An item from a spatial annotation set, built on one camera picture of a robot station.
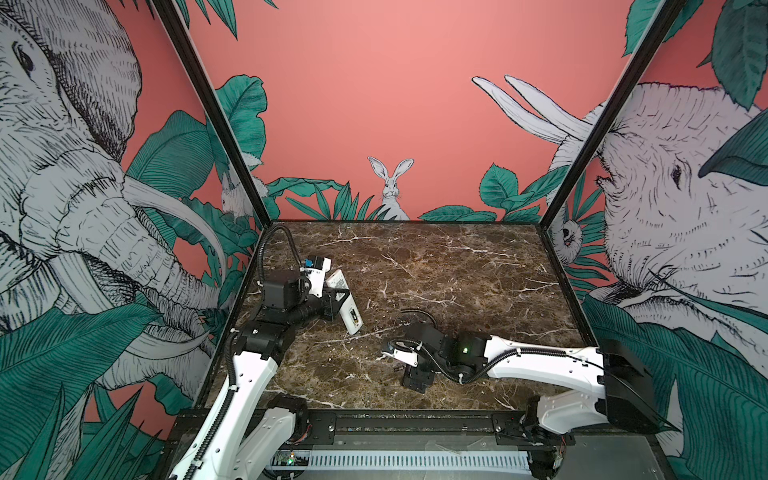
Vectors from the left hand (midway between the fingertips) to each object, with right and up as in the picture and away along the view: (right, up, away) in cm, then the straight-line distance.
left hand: (345, 288), depth 72 cm
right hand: (+14, -19, +3) cm, 24 cm away
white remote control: (+1, -5, +1) cm, 6 cm away
